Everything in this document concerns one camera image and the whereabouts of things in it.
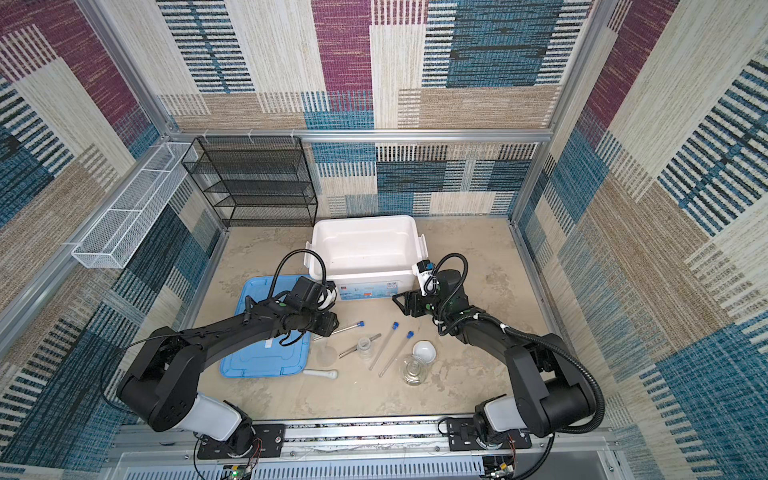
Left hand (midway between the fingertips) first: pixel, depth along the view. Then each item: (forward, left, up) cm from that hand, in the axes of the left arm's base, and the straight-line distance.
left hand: (332, 317), depth 90 cm
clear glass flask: (-17, -23, +2) cm, 28 cm away
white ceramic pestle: (-15, +1, -3) cm, 15 cm away
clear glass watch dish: (-10, +2, -5) cm, 11 cm away
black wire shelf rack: (+48, +31, +13) cm, 58 cm away
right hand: (+3, -20, +5) cm, 21 cm away
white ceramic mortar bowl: (-9, -27, -3) cm, 29 cm away
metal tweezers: (-8, -7, -2) cm, 11 cm away
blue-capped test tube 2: (-4, -23, -5) cm, 24 cm away
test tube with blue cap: (-1, -7, -4) cm, 8 cm away
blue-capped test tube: (-8, -15, -4) cm, 17 cm away
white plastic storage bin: (+26, -10, -5) cm, 28 cm away
